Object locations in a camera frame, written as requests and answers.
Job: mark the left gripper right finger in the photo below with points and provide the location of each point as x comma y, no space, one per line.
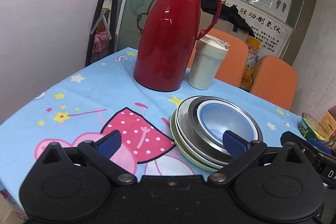
268,183

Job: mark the green instant noodle cup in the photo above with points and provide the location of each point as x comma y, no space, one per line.
311,129

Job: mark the white lidded tumbler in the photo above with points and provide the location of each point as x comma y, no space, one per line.
210,52

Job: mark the blue plastic bowl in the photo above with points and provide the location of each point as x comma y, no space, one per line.
218,116

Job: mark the orange chair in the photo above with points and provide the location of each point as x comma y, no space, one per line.
232,67
274,81

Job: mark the red thermos jug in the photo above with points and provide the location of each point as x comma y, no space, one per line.
168,38

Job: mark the yellow snack bag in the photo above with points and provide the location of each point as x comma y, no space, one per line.
253,51

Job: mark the white Chinese text poster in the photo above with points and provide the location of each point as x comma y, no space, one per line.
273,33

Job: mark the orange cardboard box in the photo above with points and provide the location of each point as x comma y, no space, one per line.
328,122

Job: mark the cardboard box with blue tape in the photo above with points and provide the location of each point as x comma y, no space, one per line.
223,29

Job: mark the green rimmed plate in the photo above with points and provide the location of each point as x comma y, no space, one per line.
183,150

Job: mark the right orange chair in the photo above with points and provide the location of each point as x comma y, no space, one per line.
274,81

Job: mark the black folding stand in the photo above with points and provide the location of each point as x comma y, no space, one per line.
105,16

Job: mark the blue cartoon tablecloth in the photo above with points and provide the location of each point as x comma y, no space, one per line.
104,97

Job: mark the stainless steel bowl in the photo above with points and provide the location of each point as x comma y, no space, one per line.
199,131

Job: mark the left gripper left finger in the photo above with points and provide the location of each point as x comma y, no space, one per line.
70,184

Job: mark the left orange chair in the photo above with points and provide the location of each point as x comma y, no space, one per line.
232,67

